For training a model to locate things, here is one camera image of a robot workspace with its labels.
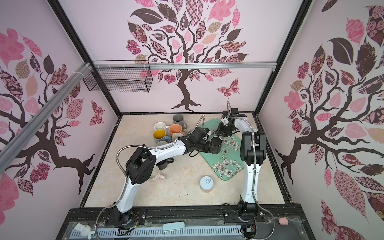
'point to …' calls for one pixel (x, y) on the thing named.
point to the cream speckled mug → (160, 143)
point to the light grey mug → (175, 136)
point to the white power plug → (85, 230)
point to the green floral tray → (228, 162)
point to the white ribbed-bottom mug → (160, 125)
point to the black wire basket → (118, 80)
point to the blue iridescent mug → (167, 139)
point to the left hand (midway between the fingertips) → (213, 149)
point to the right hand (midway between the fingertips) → (217, 132)
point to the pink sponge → (283, 221)
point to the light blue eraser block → (173, 226)
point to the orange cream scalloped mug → (174, 128)
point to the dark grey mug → (178, 119)
